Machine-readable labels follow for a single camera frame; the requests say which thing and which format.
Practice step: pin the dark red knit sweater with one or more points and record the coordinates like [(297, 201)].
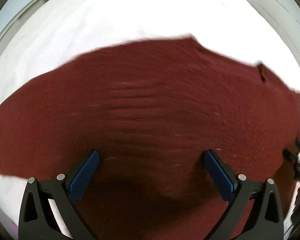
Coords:
[(150, 109)]

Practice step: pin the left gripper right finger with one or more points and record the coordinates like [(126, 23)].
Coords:
[(265, 220)]

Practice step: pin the white bed sheet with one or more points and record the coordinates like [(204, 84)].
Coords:
[(62, 30)]

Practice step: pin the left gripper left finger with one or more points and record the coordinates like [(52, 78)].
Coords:
[(47, 209)]

